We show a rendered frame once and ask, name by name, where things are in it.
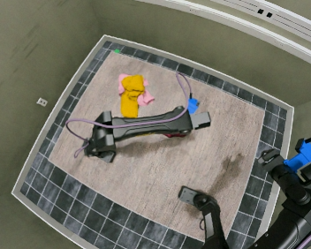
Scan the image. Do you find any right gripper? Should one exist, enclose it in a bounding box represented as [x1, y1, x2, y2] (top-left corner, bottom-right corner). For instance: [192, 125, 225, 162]
[257, 140, 311, 184]

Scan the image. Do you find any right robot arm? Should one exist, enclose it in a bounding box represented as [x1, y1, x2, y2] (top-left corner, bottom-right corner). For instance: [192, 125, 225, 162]
[179, 163, 311, 249]

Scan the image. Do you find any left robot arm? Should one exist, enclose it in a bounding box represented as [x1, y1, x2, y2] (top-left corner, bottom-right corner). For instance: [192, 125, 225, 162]
[84, 106, 211, 163]

